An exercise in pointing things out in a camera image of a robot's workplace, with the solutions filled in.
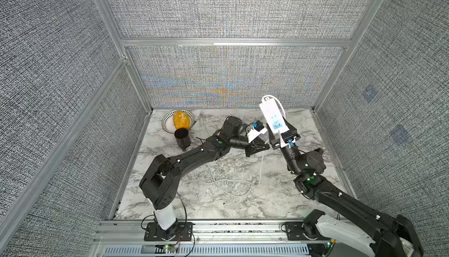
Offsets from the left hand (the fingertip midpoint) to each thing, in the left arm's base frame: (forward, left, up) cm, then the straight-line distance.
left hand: (271, 146), depth 73 cm
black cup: (+18, +41, -17) cm, 48 cm away
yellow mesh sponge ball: (+32, +44, -17) cm, 57 cm away
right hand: (+4, -1, +14) cm, 14 cm away
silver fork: (+42, +33, -24) cm, 59 cm away
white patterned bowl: (+34, +54, -23) cm, 68 cm away
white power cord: (+6, -1, -24) cm, 24 cm away
